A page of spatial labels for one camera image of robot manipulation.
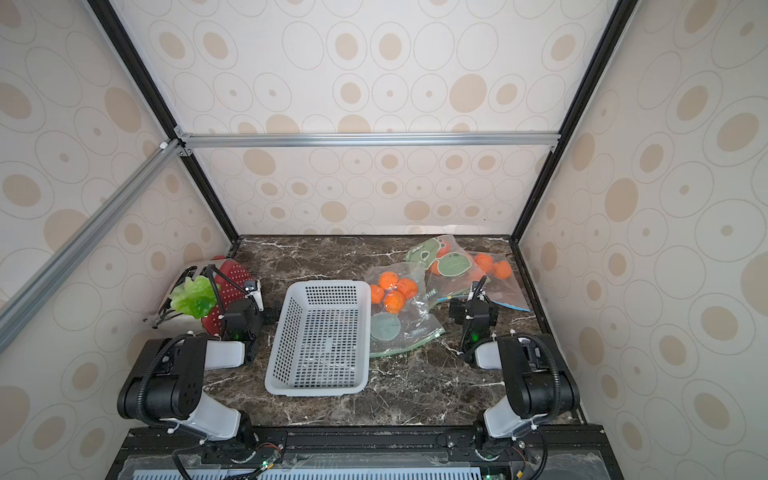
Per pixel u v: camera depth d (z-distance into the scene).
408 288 0.97
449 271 0.97
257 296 0.83
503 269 1.03
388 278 0.99
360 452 0.73
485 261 1.05
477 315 0.71
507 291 0.91
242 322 0.72
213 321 0.80
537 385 0.45
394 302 0.95
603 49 0.73
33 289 0.54
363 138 0.90
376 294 0.97
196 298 0.79
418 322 0.90
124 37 0.71
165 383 0.45
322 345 0.90
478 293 0.74
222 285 0.81
